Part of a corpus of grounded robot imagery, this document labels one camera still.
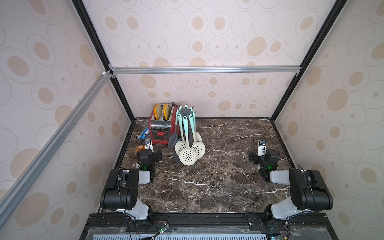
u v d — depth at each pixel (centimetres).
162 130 95
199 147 87
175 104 106
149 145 80
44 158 51
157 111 97
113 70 90
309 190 46
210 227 73
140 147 100
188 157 83
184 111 70
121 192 45
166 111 96
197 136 94
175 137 85
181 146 87
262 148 82
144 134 109
